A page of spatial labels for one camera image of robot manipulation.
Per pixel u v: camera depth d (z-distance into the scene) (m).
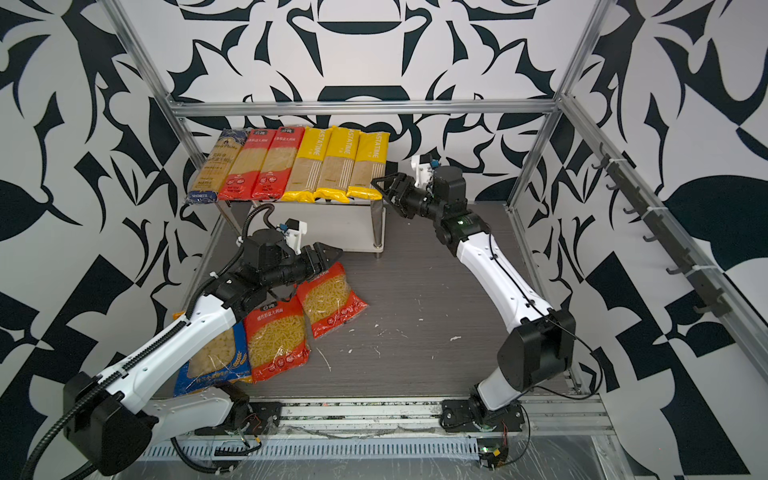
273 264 0.59
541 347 0.42
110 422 0.37
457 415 0.74
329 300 0.91
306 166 0.78
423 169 0.69
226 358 0.80
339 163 0.80
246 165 0.78
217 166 0.79
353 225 1.06
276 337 0.83
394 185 0.64
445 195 0.56
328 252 0.67
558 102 0.89
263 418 0.73
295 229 0.69
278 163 0.79
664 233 0.55
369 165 0.79
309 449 0.71
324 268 0.65
